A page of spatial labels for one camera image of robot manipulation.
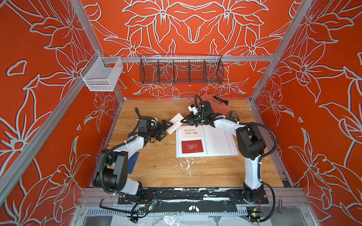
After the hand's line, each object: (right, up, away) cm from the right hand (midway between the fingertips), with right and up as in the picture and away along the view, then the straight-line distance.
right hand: (181, 119), depth 88 cm
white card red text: (+7, -10, +9) cm, 16 cm away
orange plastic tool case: (+29, +9, +22) cm, 37 cm away
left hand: (-7, -5, -1) cm, 9 cm away
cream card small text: (-3, -1, +3) cm, 5 cm away
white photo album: (+16, -15, +4) cm, 22 cm away
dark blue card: (-32, -27, -2) cm, 42 cm away
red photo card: (+7, -18, +3) cm, 20 cm away
